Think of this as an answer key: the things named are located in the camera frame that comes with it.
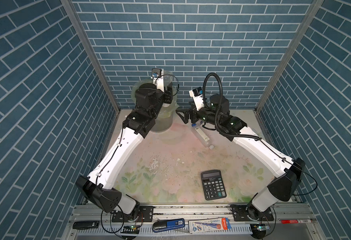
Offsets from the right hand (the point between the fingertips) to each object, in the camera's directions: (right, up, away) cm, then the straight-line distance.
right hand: (181, 105), depth 69 cm
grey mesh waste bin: (-11, -7, +24) cm, 27 cm away
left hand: (-6, +10, -4) cm, 12 cm away
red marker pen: (+52, -56, +1) cm, 76 cm away
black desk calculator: (+17, -43, +12) cm, 47 cm away
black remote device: (-44, -55, -2) cm, 71 cm away
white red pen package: (+7, -57, 0) cm, 57 cm away
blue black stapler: (-7, -54, -3) cm, 55 cm away
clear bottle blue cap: (+9, -10, +38) cm, 40 cm away
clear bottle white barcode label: (+14, -17, +30) cm, 37 cm away
